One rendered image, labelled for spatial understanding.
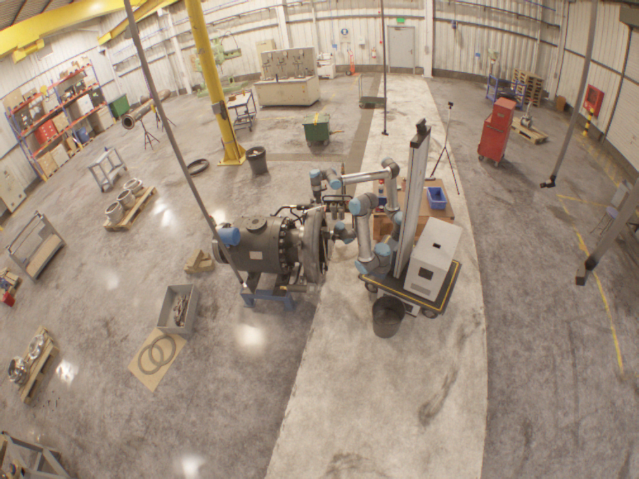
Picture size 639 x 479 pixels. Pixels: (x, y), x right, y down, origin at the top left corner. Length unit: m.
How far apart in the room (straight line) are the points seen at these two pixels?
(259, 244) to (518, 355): 2.88
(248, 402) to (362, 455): 1.16
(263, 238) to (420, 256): 1.40
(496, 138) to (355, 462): 5.21
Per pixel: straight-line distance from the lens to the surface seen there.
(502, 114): 5.26
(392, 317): 2.75
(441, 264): 2.28
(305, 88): 7.99
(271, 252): 2.49
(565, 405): 3.40
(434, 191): 3.54
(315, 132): 5.58
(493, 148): 5.50
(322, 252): 2.61
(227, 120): 5.63
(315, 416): 2.60
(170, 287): 3.70
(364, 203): 1.99
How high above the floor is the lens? 2.56
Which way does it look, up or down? 46 degrees down
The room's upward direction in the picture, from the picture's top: 9 degrees counter-clockwise
